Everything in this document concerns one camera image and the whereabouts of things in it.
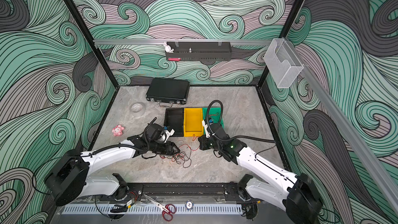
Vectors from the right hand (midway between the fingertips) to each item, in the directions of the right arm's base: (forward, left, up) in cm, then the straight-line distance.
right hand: (198, 139), depth 79 cm
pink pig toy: (+9, +49, -9) cm, 51 cm away
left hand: (-4, +11, -6) cm, 13 cm away
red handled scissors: (-29, +14, -11) cm, 34 cm away
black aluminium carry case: (+41, +24, -8) cm, 48 cm away
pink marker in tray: (+42, +15, +20) cm, 48 cm away
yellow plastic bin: (+15, +3, -12) cm, 19 cm away
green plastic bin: (+23, -11, -10) cm, 27 cm away
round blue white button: (-27, +4, -11) cm, 30 cm away
